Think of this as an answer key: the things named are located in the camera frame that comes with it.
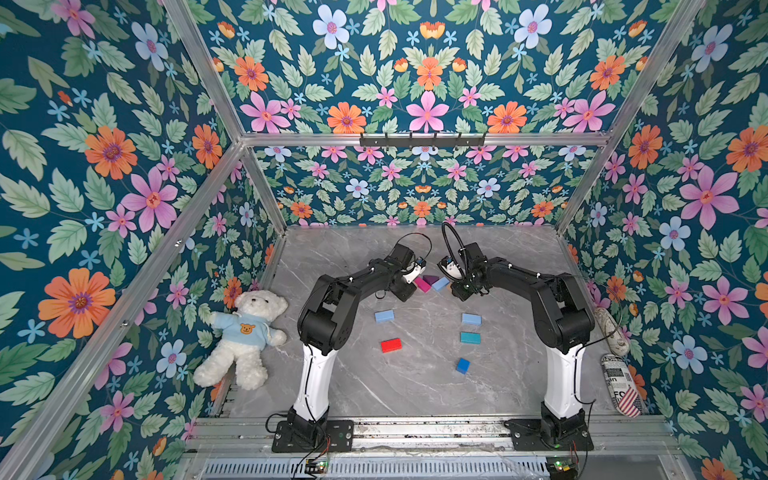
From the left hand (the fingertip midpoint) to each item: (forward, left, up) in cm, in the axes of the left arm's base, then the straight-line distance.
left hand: (408, 289), depth 102 cm
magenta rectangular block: (+1, -5, +1) cm, 5 cm away
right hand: (-1, -18, -1) cm, 18 cm away
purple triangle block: (+2, -8, +3) cm, 8 cm away
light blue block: (0, -11, +2) cm, 11 cm away
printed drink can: (-37, -55, +3) cm, 66 cm away
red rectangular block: (-20, +7, 0) cm, 21 cm away
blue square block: (-28, -14, +1) cm, 31 cm away
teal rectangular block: (-19, -18, 0) cm, 26 cm away
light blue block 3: (-13, -20, 0) cm, 24 cm away
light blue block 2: (-10, +9, 0) cm, 13 cm away
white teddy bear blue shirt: (-16, +48, +8) cm, 51 cm away
